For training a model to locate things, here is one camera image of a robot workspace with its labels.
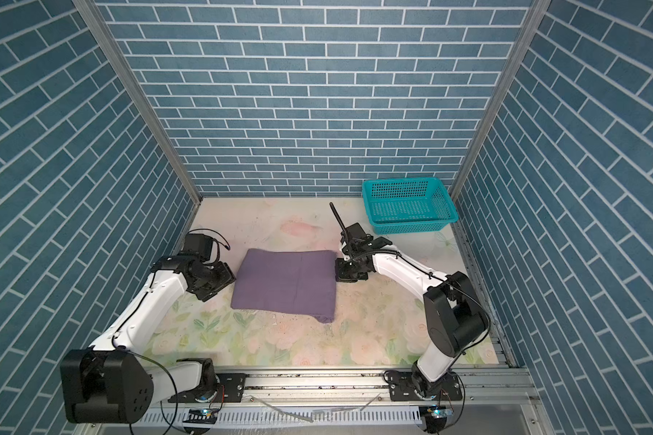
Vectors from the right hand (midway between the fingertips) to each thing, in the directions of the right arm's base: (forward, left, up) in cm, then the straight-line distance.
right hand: (334, 274), depth 87 cm
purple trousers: (+1, +17, -8) cm, 19 cm away
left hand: (-6, +32, +2) cm, 33 cm away
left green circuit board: (-39, +33, -11) cm, 52 cm away
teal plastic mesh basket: (+42, -25, -9) cm, 50 cm away
